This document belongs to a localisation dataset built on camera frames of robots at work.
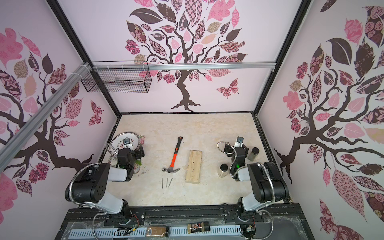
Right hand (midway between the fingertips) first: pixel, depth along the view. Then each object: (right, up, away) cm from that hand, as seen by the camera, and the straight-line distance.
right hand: (237, 142), depth 92 cm
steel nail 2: (-41, -23, -7) cm, 47 cm away
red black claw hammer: (-41, -16, -3) cm, 45 cm away
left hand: (-66, -4, +2) cm, 66 cm away
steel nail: (-43, -23, -8) cm, 50 cm away
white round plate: (-81, -1, +8) cm, 81 cm away
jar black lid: (+9, -7, -5) cm, 12 cm away
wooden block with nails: (-27, -15, -5) cm, 31 cm away
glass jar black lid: (-11, -14, -11) cm, 21 cm away
